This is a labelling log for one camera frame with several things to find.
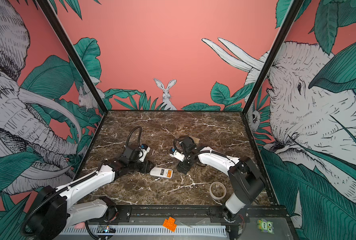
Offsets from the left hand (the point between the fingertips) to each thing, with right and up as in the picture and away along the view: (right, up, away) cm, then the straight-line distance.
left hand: (151, 163), depth 84 cm
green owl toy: (+58, -27, -14) cm, 65 cm away
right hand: (+17, -1, +3) cm, 17 cm away
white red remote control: (+5, -7, +4) cm, 9 cm away
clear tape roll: (+38, -15, -2) cm, 40 cm away
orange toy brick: (+12, -26, -14) cm, 32 cm away
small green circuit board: (-19, -28, -14) cm, 37 cm away
